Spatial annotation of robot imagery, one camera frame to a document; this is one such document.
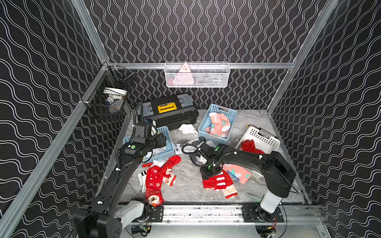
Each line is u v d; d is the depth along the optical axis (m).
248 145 0.93
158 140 0.69
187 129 1.07
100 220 0.37
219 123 1.04
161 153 0.90
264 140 1.00
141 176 0.86
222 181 0.84
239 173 0.85
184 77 0.91
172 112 0.97
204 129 1.09
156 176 0.84
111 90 0.78
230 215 0.76
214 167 0.72
